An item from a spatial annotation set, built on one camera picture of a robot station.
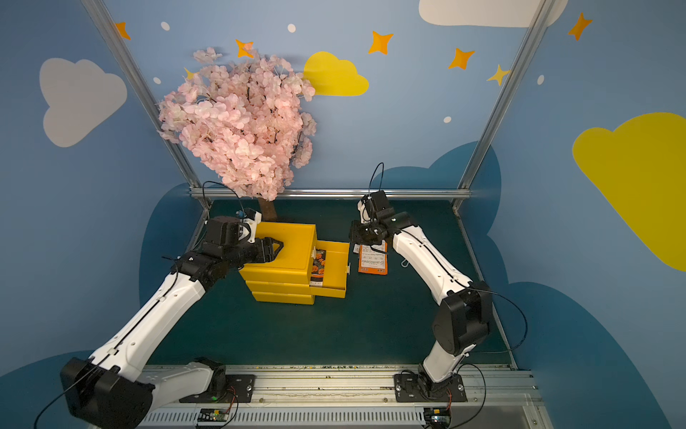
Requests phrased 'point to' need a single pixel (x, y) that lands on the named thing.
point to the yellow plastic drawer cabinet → (287, 278)
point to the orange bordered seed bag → (372, 261)
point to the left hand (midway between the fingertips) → (275, 242)
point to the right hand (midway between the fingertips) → (355, 232)
